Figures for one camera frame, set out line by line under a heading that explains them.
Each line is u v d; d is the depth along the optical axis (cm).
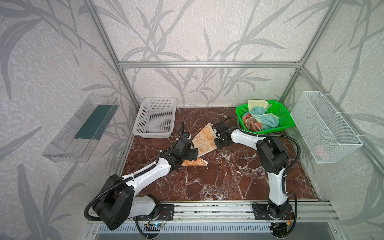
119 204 41
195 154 78
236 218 72
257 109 112
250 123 102
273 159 53
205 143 99
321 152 73
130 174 45
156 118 113
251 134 62
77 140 65
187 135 76
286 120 108
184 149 66
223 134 75
